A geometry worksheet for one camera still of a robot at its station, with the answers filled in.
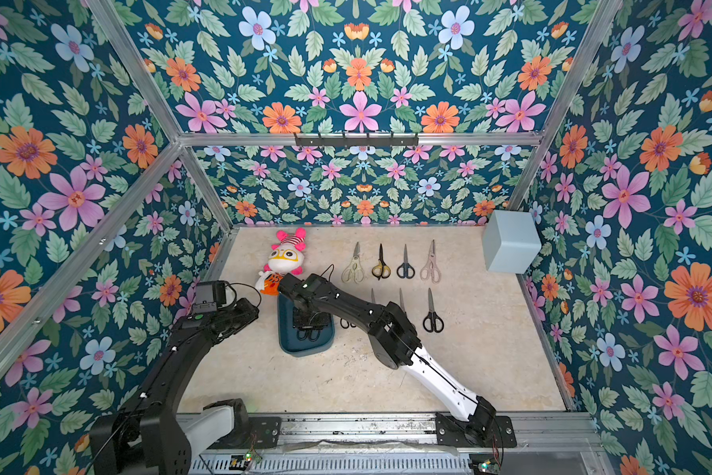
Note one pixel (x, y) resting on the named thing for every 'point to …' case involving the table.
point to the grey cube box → (511, 241)
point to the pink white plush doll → (284, 257)
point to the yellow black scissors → (381, 270)
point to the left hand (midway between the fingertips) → (258, 307)
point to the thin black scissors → (345, 324)
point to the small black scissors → (405, 270)
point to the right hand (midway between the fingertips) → (305, 327)
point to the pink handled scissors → (431, 270)
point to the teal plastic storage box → (301, 342)
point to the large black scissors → (432, 321)
